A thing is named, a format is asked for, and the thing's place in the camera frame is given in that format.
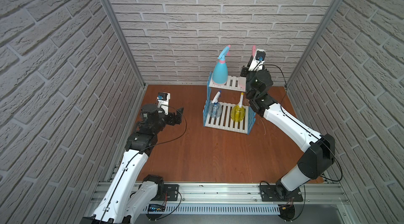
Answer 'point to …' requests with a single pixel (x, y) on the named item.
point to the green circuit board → (156, 207)
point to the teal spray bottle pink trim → (220, 73)
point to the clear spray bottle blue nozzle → (215, 109)
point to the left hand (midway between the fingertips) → (172, 102)
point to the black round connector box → (287, 212)
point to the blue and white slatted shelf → (230, 117)
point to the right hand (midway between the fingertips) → (248, 57)
